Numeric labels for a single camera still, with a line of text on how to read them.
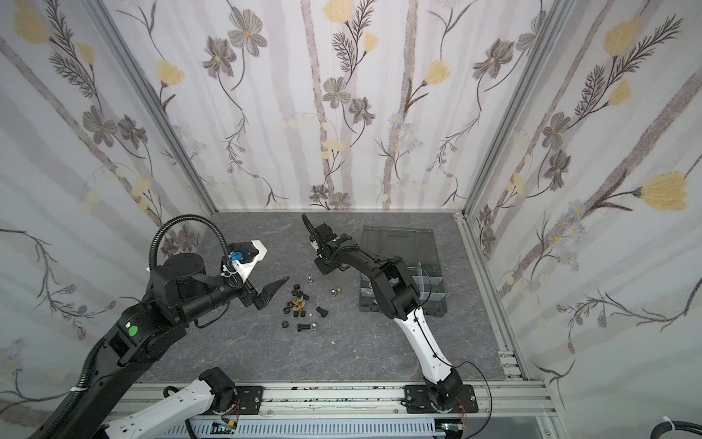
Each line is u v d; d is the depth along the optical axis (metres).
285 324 0.88
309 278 1.01
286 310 0.91
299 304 0.93
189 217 0.42
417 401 0.73
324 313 0.91
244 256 0.47
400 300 0.61
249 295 0.52
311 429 0.70
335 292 0.95
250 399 0.74
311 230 0.91
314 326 0.88
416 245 1.42
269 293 0.52
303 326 0.87
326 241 0.80
